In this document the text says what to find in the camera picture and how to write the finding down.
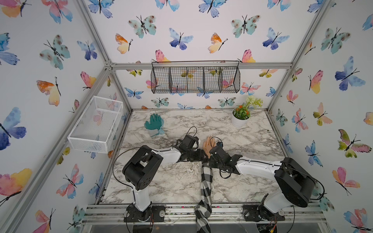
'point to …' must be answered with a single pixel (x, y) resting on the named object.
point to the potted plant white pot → (241, 113)
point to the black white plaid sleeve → (203, 209)
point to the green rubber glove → (156, 122)
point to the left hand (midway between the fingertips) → (206, 156)
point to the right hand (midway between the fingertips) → (211, 160)
